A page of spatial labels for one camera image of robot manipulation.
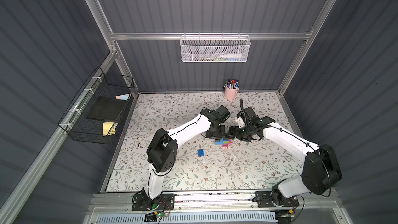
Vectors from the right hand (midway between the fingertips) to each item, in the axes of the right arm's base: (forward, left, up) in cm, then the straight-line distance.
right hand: (232, 137), depth 84 cm
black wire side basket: (-7, +68, +25) cm, 73 cm away
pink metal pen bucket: (+40, -4, -6) cm, 41 cm away
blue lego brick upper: (-5, +17, -9) cm, 20 cm away
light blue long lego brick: (-1, +7, -6) cm, 9 cm away
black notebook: (+6, +64, +18) cm, 66 cm away
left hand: (-1, +5, 0) cm, 5 cm away
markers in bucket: (+41, -4, +3) cm, 41 cm away
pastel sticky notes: (+15, +59, +17) cm, 64 cm away
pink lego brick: (0, +3, -9) cm, 10 cm away
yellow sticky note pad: (-9, +53, +24) cm, 59 cm away
